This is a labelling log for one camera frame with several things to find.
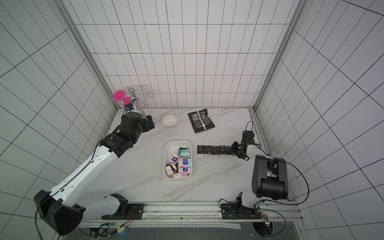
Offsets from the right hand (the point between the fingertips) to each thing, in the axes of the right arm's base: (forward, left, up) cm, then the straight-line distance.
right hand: (227, 147), depth 95 cm
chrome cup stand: (+16, +59, +29) cm, 68 cm away
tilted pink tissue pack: (-11, +34, +2) cm, 35 cm away
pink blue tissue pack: (-15, +26, +6) cm, 31 cm away
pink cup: (+16, +67, +28) cm, 74 cm away
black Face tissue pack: (-3, +18, 0) cm, 18 cm away
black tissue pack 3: (-2, +3, 0) cm, 4 cm away
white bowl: (+18, +41, +3) cm, 45 cm away
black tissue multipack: (+21, +19, +1) cm, 28 cm away
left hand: (-2, +49, +26) cm, 55 cm away
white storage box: (-19, +34, +6) cm, 39 cm away
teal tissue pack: (-8, +27, +5) cm, 29 cm away
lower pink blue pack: (-17, +26, +3) cm, 32 cm away
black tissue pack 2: (-3, +8, +1) cm, 9 cm away
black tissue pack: (-2, +13, 0) cm, 13 cm away
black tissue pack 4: (-3, 0, 0) cm, 3 cm away
